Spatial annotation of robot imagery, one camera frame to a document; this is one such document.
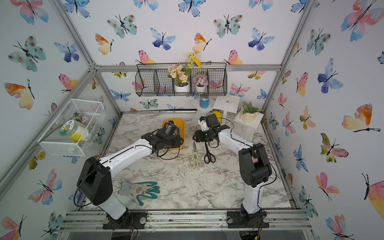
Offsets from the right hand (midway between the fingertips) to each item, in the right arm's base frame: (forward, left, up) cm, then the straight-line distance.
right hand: (197, 135), depth 92 cm
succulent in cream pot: (+9, -29, +12) cm, 33 cm away
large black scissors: (-8, -8, -12) cm, 16 cm away
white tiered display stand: (+19, -18, +9) cm, 28 cm away
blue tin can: (+22, -3, +9) cm, 24 cm away
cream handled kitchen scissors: (-11, +1, -11) cm, 15 cm away
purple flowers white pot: (+23, -1, +23) cm, 32 cm away
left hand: (-5, +9, +2) cm, 11 cm away
